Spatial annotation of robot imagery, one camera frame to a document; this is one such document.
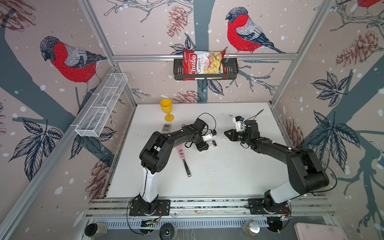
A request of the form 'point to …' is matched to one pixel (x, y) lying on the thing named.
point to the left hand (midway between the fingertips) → (205, 143)
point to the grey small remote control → (166, 128)
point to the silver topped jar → (250, 228)
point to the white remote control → (211, 143)
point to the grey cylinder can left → (96, 229)
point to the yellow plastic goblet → (166, 105)
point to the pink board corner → (310, 231)
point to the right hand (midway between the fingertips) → (224, 134)
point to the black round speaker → (167, 231)
